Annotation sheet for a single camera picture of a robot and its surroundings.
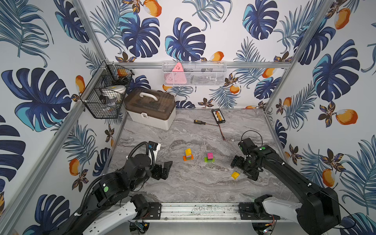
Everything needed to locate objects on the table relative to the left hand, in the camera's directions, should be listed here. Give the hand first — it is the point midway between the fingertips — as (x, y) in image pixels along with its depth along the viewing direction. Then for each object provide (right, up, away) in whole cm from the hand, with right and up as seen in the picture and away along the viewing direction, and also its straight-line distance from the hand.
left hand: (164, 158), depth 64 cm
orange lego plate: (+9, -6, +27) cm, 29 cm away
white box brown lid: (-13, +26, +30) cm, 42 cm away
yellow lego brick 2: (+38, -15, +20) cm, 45 cm away
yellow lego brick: (+10, -2, +22) cm, 24 cm away
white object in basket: (-29, +33, +15) cm, 47 cm away
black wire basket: (-40, +25, +17) cm, 50 cm away
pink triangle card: (+4, +45, +26) cm, 52 cm away
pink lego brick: (+25, -6, +31) cm, 40 cm away
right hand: (+38, -10, +16) cm, 43 cm away
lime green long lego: (+23, -8, +28) cm, 37 cm away
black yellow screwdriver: (+22, +16, +46) cm, 53 cm away
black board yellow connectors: (+34, +22, +50) cm, 65 cm away
